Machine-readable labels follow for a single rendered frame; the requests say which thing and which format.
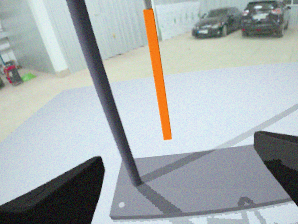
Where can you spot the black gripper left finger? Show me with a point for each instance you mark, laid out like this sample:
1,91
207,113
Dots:
70,198

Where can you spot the orange handle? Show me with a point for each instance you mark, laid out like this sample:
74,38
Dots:
151,30

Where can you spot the grey wire rig with two posts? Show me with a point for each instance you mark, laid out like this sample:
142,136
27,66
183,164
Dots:
204,182

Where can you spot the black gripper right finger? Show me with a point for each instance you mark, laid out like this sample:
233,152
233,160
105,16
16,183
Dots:
280,155

